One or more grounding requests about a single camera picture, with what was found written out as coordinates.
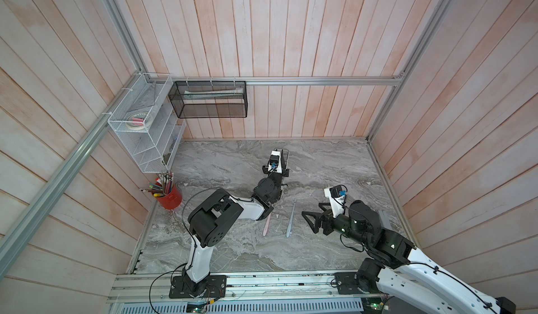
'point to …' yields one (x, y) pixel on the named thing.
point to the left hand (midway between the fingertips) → (280, 151)
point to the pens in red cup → (162, 185)
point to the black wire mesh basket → (209, 99)
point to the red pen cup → (172, 200)
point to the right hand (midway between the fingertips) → (310, 208)
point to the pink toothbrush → (266, 225)
